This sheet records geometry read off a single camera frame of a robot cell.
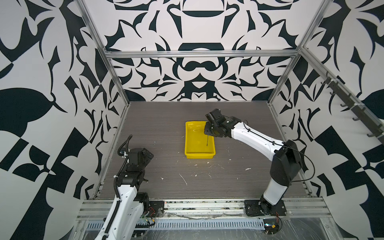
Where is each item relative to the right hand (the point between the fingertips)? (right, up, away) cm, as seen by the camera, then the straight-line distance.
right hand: (207, 129), depth 86 cm
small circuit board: (+29, -45, -15) cm, 55 cm away
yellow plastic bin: (-6, -12, +8) cm, 16 cm away
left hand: (-35, -13, -4) cm, 38 cm away
